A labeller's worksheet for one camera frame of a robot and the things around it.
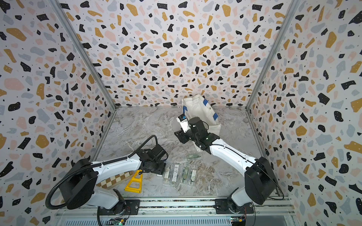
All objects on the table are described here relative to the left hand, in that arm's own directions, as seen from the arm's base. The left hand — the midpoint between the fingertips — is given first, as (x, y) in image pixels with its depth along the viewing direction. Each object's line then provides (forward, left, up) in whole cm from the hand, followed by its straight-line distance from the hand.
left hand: (163, 169), depth 85 cm
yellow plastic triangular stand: (-5, +17, -2) cm, 18 cm away
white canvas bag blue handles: (+44, -23, +10) cm, 50 cm away
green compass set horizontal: (+9, -17, -1) cm, 19 cm away
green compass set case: (-2, -14, -1) cm, 14 cm away
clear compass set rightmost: (-3, -18, 0) cm, 19 cm away
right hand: (+15, -10, +19) cm, 26 cm away
